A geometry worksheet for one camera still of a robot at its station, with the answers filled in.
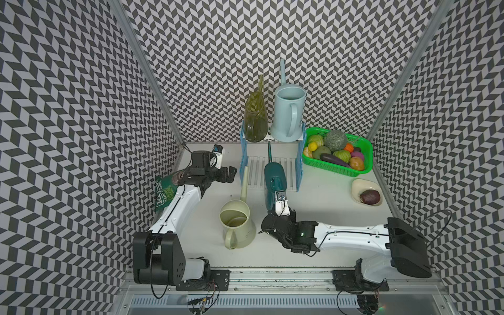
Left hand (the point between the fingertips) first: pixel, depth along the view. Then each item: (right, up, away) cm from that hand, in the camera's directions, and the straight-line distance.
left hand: (225, 168), depth 86 cm
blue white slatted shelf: (+12, +6, +23) cm, 27 cm away
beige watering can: (+5, -21, -1) cm, 22 cm away
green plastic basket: (+73, +11, +21) cm, 77 cm away
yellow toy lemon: (+43, +11, +19) cm, 48 cm away
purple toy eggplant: (+54, +4, +17) cm, 57 cm away
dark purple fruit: (+67, -14, +5) cm, 69 cm away
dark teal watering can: (+21, -5, -6) cm, 22 cm away
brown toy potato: (+64, +2, +13) cm, 66 cm away
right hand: (+22, -15, -7) cm, 28 cm away
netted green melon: (+55, +14, +16) cm, 59 cm away
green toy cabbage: (+58, +7, +16) cm, 61 cm away
